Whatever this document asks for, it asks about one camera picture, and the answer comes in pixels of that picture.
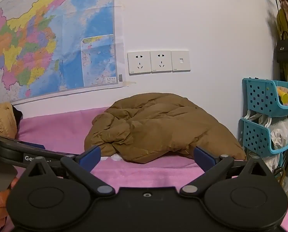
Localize white wall socket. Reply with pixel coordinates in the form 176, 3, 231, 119
127, 51, 151, 75
150, 50, 172, 73

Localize pink printed bed sheet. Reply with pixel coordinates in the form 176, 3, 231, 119
15, 106, 288, 232

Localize white plastic bag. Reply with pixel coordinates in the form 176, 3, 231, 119
270, 120, 288, 150

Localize black handbag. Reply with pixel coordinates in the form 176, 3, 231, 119
276, 31, 288, 64

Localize brown down jacket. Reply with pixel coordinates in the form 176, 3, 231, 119
84, 92, 246, 163

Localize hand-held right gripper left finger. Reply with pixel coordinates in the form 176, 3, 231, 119
26, 146, 116, 197

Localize white wall data plate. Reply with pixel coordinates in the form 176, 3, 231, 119
171, 50, 191, 72

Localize blue perforated plastic basket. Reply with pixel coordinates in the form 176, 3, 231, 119
242, 77, 288, 117
239, 117, 288, 154

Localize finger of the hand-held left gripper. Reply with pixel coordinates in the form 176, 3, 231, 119
0, 140, 75, 168

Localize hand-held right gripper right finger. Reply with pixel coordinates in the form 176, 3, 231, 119
180, 146, 268, 196

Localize colourful wall map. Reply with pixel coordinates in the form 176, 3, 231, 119
0, 0, 127, 103

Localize tan folded quilt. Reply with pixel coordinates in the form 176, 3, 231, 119
0, 102, 18, 139

